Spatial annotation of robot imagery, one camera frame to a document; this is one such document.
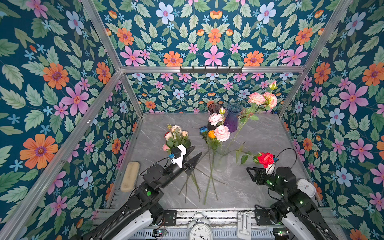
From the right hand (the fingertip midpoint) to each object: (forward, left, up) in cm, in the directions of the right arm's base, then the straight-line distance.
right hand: (249, 168), depth 75 cm
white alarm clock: (-24, +25, -11) cm, 37 cm away
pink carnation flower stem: (+9, +15, +18) cm, 25 cm away
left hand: (0, +25, +20) cm, 32 cm away
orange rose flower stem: (+24, +17, -12) cm, 32 cm away
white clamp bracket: (-23, +4, -13) cm, 27 cm away
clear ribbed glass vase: (+7, +14, -5) cm, 16 cm away
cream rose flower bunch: (+26, +42, -7) cm, 50 cm away
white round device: (-5, -33, -13) cm, 35 cm away
